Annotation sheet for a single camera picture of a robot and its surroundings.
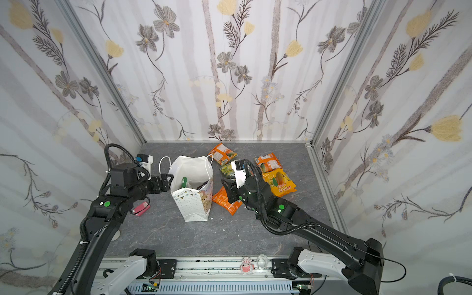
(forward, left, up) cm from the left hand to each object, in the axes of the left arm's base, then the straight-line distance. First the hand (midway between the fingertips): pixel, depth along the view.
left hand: (162, 171), depth 72 cm
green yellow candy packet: (+16, -26, -23) cm, 38 cm away
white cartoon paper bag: (+5, -7, -20) cm, 22 cm away
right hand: (-6, -24, +6) cm, 26 cm away
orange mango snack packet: (+29, -22, -24) cm, 44 cm away
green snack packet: (+4, -5, -15) cm, 16 cm away
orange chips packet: (0, -23, -24) cm, 33 cm away
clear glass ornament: (-29, -41, -26) cm, 57 cm away
